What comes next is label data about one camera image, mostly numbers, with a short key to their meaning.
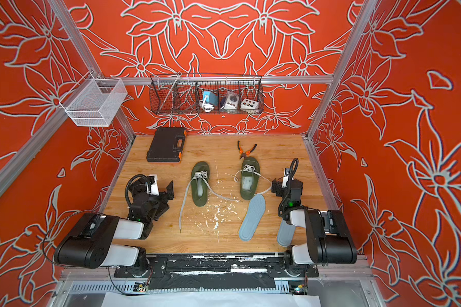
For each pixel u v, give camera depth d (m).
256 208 0.90
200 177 0.92
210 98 0.84
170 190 0.83
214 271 0.73
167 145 1.10
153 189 0.77
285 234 0.80
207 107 0.85
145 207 0.68
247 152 1.10
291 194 0.69
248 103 0.94
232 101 0.90
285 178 0.78
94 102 0.93
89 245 0.43
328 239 0.43
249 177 0.97
